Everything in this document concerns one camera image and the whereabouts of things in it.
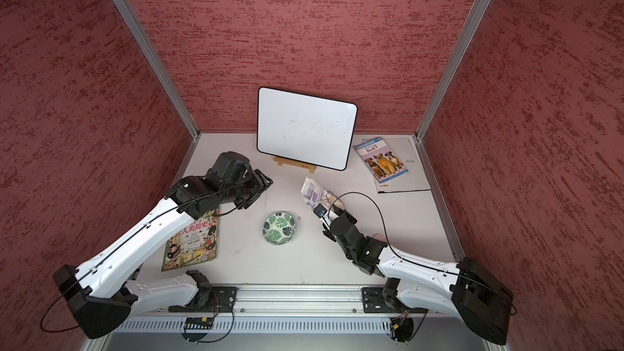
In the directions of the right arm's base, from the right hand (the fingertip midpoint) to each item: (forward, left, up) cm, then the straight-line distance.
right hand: (332, 212), depth 83 cm
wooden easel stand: (+27, +18, -5) cm, 33 cm away
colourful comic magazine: (-7, +49, -8) cm, 50 cm away
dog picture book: (+28, -24, -8) cm, 38 cm away
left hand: (0, +20, +15) cm, 25 cm away
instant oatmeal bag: (+1, +6, +12) cm, 13 cm away
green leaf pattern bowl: (-1, +20, -9) cm, 22 cm away
